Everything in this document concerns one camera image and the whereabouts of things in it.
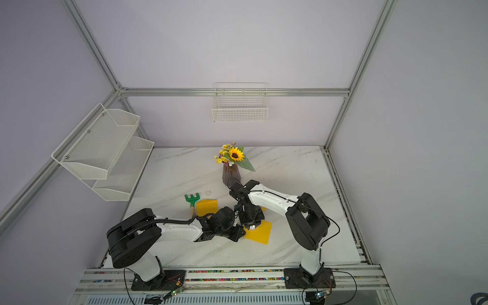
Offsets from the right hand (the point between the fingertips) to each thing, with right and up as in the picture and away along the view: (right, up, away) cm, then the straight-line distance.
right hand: (252, 228), depth 83 cm
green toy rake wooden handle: (-31, +10, +12) cm, 35 cm away
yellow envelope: (-24, +7, +12) cm, 28 cm away
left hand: (-4, -4, +2) cm, 5 cm away
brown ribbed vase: (-11, +25, +10) cm, 29 cm away
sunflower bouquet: (-9, +34, -1) cm, 35 cm away
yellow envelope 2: (+4, -3, +3) cm, 6 cm away
